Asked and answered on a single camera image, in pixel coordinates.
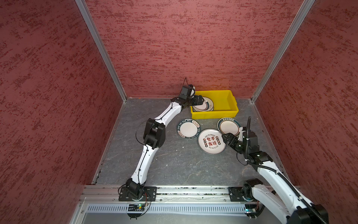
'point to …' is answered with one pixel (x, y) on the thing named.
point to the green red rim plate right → (226, 125)
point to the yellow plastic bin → (225, 104)
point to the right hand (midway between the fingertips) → (225, 140)
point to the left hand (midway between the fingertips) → (198, 101)
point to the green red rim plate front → (208, 105)
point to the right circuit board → (250, 208)
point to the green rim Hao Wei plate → (188, 129)
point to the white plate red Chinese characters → (211, 141)
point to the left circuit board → (136, 207)
